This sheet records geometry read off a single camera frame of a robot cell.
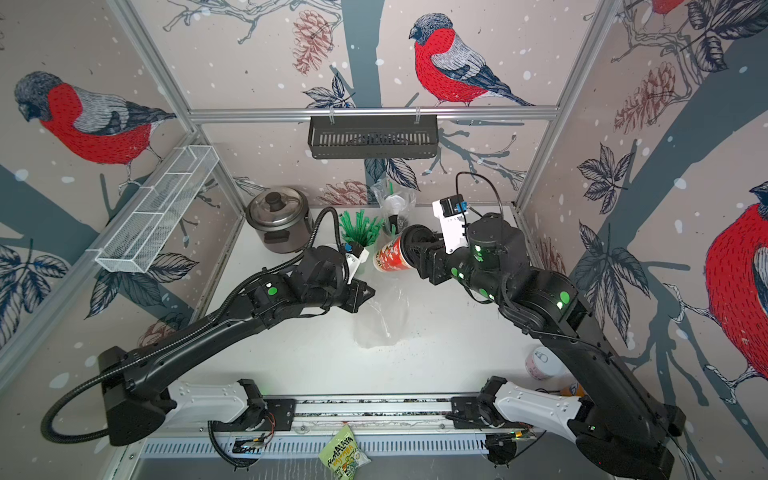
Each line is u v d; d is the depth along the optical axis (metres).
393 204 0.98
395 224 0.86
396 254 0.58
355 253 0.63
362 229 0.95
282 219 0.94
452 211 0.45
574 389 0.70
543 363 0.77
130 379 0.39
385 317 0.70
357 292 0.60
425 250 0.48
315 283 0.53
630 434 0.36
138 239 0.72
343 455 0.68
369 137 1.06
